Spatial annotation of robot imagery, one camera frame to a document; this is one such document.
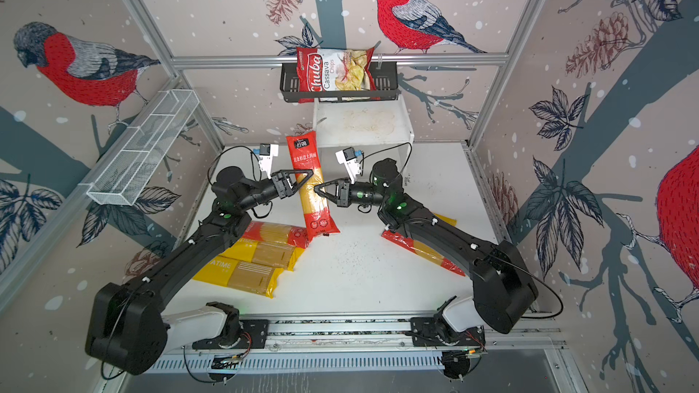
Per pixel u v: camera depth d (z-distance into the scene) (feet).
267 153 2.17
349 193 2.05
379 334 2.45
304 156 2.25
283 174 2.12
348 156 2.16
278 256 2.82
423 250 2.88
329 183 2.21
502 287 1.37
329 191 2.25
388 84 3.10
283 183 2.11
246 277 2.73
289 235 2.95
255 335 2.40
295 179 2.30
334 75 2.88
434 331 2.16
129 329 1.32
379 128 2.66
